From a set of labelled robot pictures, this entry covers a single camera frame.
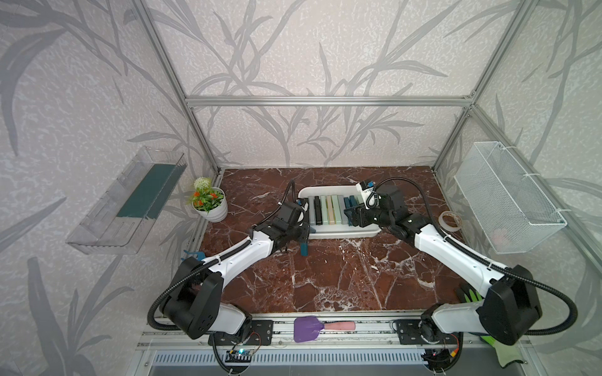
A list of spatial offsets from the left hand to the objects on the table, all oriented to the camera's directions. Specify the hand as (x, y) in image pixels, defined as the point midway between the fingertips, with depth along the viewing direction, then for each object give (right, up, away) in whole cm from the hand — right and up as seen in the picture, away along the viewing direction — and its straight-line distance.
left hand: (307, 228), depth 87 cm
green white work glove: (+61, -34, -18) cm, 72 cm away
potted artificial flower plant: (-38, +10, +3) cm, 40 cm away
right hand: (+16, +9, -5) cm, 19 cm away
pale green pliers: (+12, +10, +18) cm, 23 cm away
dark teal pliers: (-1, -8, +2) cm, 9 cm away
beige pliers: (+10, +2, +11) cm, 15 cm away
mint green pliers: (+7, +3, +12) cm, 14 cm away
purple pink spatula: (0, -29, -15) cm, 32 cm away
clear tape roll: (+62, +1, +14) cm, 64 cm away
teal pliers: (+17, +8, +15) cm, 24 cm away
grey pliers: (+14, +8, +15) cm, 22 cm away
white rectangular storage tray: (+3, -2, +11) cm, 12 cm away
